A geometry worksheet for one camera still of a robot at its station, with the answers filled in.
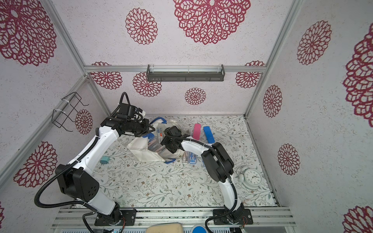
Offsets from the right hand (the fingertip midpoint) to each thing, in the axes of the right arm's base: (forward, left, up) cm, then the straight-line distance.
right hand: (161, 142), depth 94 cm
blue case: (+15, -33, -10) cm, 37 cm away
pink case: (+17, -24, -9) cm, 30 cm away
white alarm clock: (-20, -54, -6) cm, 58 cm away
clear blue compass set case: (-7, -21, -8) cm, 23 cm away
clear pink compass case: (-6, -16, -7) cm, 19 cm away
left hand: (-2, 0, +16) cm, 16 cm away
